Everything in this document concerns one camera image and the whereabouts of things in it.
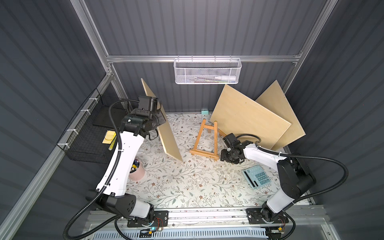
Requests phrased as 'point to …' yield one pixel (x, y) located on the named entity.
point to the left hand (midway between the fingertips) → (160, 117)
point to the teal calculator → (256, 176)
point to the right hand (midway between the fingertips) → (225, 158)
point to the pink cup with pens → (137, 171)
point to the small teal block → (204, 111)
